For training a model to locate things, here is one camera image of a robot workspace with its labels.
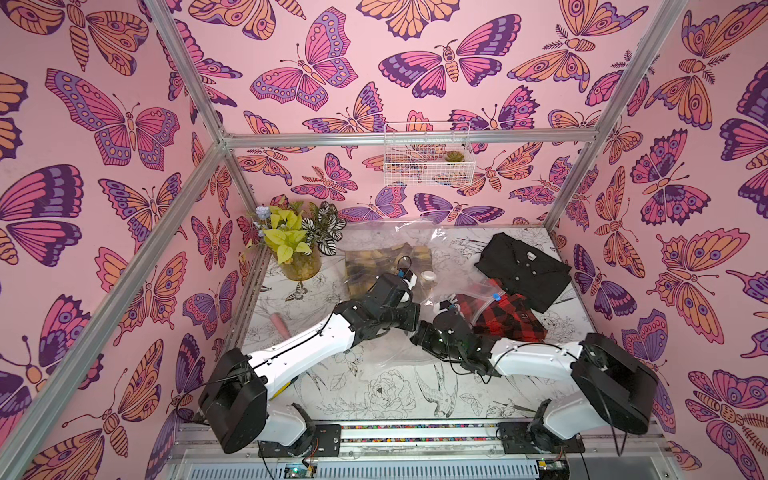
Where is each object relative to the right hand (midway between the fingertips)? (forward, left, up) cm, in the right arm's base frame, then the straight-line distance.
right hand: (408, 332), depth 85 cm
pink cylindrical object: (+3, +39, -4) cm, 39 cm away
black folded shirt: (+29, -40, -5) cm, 50 cm away
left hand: (+2, -4, +9) cm, 9 cm away
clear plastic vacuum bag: (+31, -10, -7) cm, 33 cm away
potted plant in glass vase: (+21, +32, +18) cm, 42 cm away
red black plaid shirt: (+9, -28, -5) cm, 30 cm away
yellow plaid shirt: (+25, +15, -3) cm, 29 cm away
